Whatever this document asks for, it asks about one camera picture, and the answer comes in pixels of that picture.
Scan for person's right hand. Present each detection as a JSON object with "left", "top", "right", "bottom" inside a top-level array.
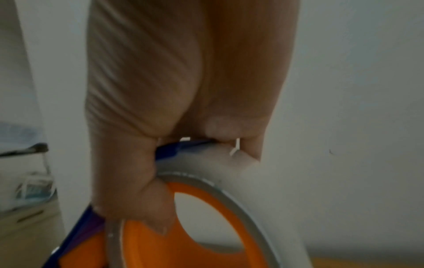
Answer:
[{"left": 84, "top": 0, "right": 301, "bottom": 235}]

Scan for white and orange round disc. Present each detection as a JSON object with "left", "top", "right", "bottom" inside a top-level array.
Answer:
[{"left": 106, "top": 142, "right": 312, "bottom": 268}]

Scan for dark metal rack shelf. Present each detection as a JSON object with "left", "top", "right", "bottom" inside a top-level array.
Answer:
[{"left": 0, "top": 142, "right": 50, "bottom": 175}]

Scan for white cabinet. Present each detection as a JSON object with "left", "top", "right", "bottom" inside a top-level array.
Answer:
[{"left": 0, "top": 193, "right": 67, "bottom": 268}]

